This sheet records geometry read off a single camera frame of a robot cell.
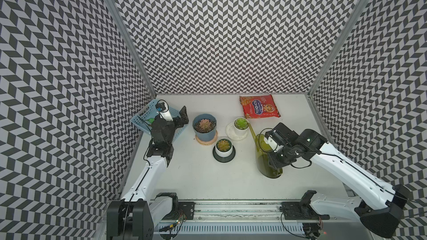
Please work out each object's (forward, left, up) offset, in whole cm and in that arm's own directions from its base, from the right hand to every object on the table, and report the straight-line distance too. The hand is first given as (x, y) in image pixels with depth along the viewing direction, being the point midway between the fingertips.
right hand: (274, 166), depth 70 cm
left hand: (+25, +44, +8) cm, 52 cm away
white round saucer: (+26, +17, -16) cm, 35 cm away
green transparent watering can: (+3, +3, -7) cm, 8 cm away
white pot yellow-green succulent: (+13, +21, -9) cm, 27 cm away
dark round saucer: (+10, +21, -16) cm, 29 cm away
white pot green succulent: (+25, +12, -7) cm, 29 cm away
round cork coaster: (+19, +30, -15) cm, 39 cm away
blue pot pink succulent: (+24, +31, -5) cm, 40 cm away
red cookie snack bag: (+44, -2, -13) cm, 46 cm away
